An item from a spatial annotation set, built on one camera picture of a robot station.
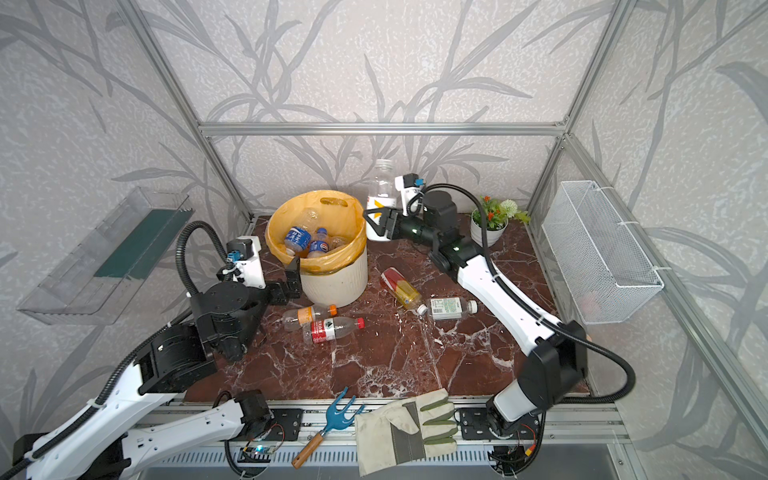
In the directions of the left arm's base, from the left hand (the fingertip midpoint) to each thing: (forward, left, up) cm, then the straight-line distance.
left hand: (284, 251), depth 61 cm
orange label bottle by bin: (0, +8, -34) cm, 34 cm away
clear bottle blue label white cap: (+16, +5, -15) cm, 23 cm away
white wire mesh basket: (-2, -67, -2) cm, 67 cm away
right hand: (+14, -17, -1) cm, 22 cm away
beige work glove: (-28, -26, -36) cm, 52 cm away
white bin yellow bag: (+5, -8, -17) cm, 20 cm away
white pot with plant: (+33, -56, -24) cm, 69 cm away
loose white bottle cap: (+4, -31, -35) cm, 47 cm away
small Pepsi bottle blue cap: (+16, 0, -19) cm, 25 cm away
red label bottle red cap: (-3, -4, -33) cm, 34 cm away
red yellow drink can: (+12, -21, -32) cm, 41 cm away
